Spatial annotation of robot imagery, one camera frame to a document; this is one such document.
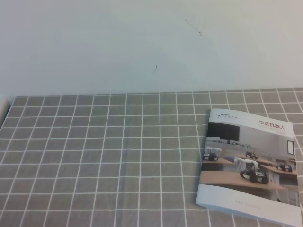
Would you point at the grey checked tablecloth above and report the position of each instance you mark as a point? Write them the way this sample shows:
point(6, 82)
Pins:
point(120, 160)

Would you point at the white robot catalogue book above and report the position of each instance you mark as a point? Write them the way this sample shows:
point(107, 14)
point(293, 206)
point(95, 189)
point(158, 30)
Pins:
point(248, 168)

